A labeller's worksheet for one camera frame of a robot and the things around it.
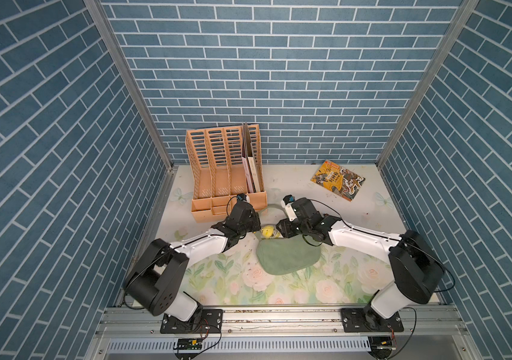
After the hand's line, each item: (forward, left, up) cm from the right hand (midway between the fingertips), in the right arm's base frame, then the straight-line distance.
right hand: (281, 225), depth 88 cm
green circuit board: (-40, +28, -11) cm, 50 cm away
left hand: (+2, +7, 0) cm, 8 cm away
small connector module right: (-36, -33, -10) cm, 50 cm away
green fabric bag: (-9, -3, -7) cm, 12 cm away
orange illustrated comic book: (+32, -28, -7) cm, 43 cm away
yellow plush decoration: (-2, +6, -2) cm, 6 cm away
